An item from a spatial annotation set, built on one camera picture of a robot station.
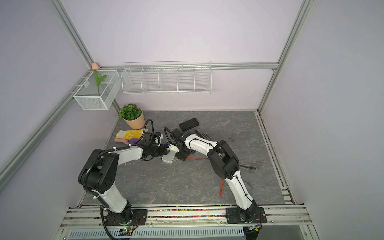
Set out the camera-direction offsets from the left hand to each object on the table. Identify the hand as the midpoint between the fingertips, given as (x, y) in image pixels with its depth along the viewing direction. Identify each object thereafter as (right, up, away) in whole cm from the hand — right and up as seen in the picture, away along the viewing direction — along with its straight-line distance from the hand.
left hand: (169, 151), depth 95 cm
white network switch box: (0, -3, -2) cm, 4 cm away
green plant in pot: (-27, +24, +7) cm, 36 cm away
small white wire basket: (-48, +35, -7) cm, 59 cm away
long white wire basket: (-2, +49, +4) cm, 49 cm away
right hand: (+8, -2, +1) cm, 9 cm away
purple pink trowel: (-27, +6, +6) cm, 28 cm away
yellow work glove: (-31, +11, +11) cm, 34 cm away
